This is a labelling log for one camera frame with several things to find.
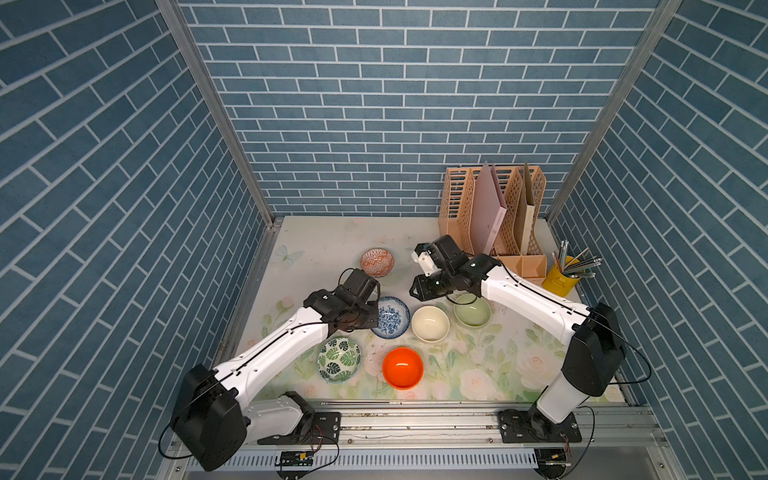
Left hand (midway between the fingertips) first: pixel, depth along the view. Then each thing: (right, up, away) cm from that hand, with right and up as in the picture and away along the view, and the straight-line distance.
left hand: (381, 318), depth 80 cm
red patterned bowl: (-3, +14, +25) cm, 28 cm away
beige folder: (+42, +29, +6) cm, 52 cm away
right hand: (+9, +7, +2) cm, 12 cm away
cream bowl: (+15, -5, +11) cm, 19 cm away
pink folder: (+34, +32, +16) cm, 49 cm away
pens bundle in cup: (+61, +13, +14) cm, 64 cm away
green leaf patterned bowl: (-13, -13, +4) cm, 19 cm away
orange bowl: (+6, -14, +2) cm, 16 cm away
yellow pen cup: (+55, +8, +14) cm, 57 cm away
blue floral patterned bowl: (+3, -1, +4) cm, 5 cm away
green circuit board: (-20, -32, -8) cm, 39 cm away
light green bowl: (+28, -2, +11) cm, 30 cm away
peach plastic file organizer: (+27, +30, +39) cm, 56 cm away
